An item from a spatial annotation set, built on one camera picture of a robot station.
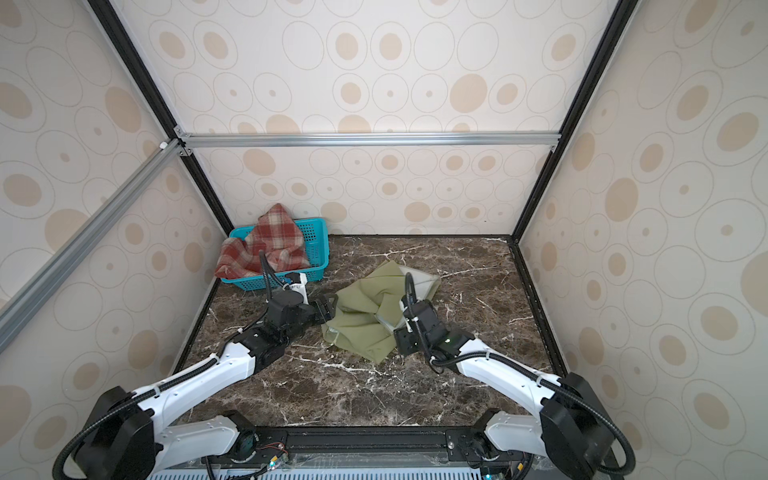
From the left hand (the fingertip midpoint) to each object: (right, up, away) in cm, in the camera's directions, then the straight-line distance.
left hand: (336, 295), depth 81 cm
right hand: (+19, -10, +4) cm, 22 cm away
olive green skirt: (+7, -8, +14) cm, 18 cm away
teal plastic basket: (-15, +20, +35) cm, 43 cm away
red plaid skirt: (-27, +19, +28) cm, 44 cm away
